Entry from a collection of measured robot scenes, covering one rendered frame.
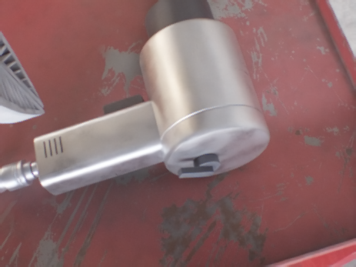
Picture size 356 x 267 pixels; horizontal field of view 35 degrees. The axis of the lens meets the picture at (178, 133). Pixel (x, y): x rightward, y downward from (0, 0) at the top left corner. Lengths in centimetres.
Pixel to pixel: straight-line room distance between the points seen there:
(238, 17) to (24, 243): 31
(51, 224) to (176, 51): 19
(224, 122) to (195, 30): 9
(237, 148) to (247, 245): 9
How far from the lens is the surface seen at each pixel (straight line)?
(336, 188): 56
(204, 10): 54
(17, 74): 43
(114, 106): 52
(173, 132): 46
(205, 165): 48
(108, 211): 53
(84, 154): 50
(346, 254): 69
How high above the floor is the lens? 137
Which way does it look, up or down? 69 degrees down
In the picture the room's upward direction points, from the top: straight up
